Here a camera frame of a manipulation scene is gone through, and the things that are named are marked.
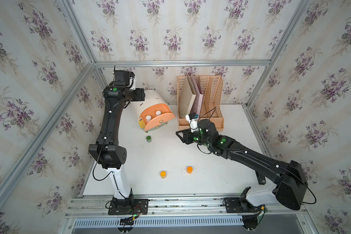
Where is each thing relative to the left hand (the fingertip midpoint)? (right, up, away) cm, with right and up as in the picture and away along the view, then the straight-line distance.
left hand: (140, 94), depth 81 cm
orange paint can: (+28, -44, +3) cm, 52 cm away
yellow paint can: (+13, -46, +1) cm, 48 cm away
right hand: (+23, -21, -6) cm, 31 cm away
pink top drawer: (+15, -12, +6) cm, 20 cm away
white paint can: (+4, -13, +4) cm, 15 cm away
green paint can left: (+2, -27, +16) cm, 32 cm away
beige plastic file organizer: (+49, +10, +31) cm, 59 cm away
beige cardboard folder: (+29, +2, +23) cm, 37 cm away
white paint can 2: (+9, -10, +7) cm, 16 cm away
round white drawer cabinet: (+4, 0, +14) cm, 15 cm away
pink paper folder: (+35, -3, +9) cm, 36 cm away
